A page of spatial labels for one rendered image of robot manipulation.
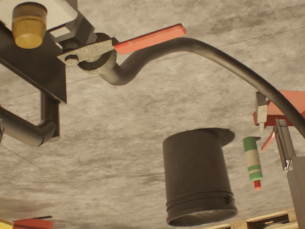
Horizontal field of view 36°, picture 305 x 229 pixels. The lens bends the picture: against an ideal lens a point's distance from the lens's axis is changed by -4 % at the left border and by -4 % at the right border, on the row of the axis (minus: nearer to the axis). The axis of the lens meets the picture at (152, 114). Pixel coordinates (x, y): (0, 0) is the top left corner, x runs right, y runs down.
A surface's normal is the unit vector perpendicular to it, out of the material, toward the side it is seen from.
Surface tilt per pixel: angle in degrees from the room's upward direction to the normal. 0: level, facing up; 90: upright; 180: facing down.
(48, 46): 90
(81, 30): 60
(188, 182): 93
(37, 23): 73
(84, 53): 0
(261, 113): 0
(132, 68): 102
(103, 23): 0
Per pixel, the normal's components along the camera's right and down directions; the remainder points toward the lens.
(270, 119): 0.30, -0.42
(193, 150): -0.09, -0.44
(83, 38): 0.85, 0.24
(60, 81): 0.92, -0.25
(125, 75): 0.94, 0.00
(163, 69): 0.11, 0.91
